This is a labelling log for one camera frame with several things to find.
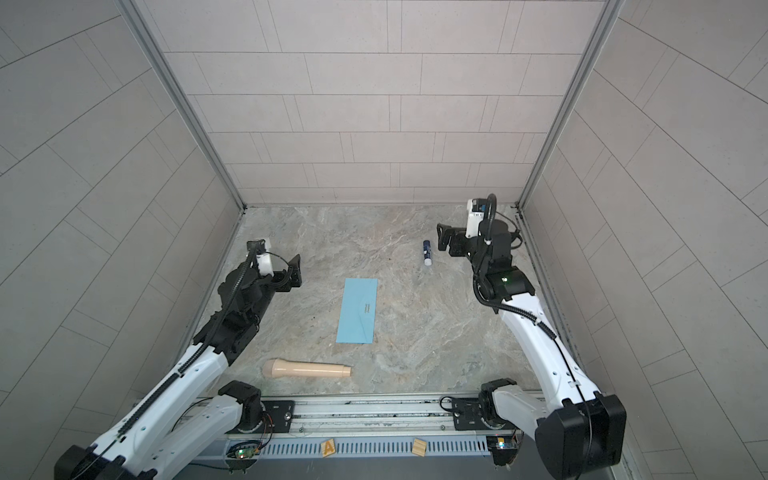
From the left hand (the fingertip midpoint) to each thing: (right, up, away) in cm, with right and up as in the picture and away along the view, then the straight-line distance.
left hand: (290, 253), depth 76 cm
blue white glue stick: (+38, -2, +25) cm, 45 cm away
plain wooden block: (+33, -43, -10) cm, 55 cm away
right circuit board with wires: (+53, -44, -8) cm, 69 cm away
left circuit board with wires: (-5, -42, -12) cm, 44 cm away
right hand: (+42, +7, 0) cm, 43 cm away
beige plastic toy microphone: (-2, -30, +1) cm, 31 cm away
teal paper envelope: (+15, -19, +13) cm, 27 cm away
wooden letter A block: (+12, -43, -10) cm, 46 cm away
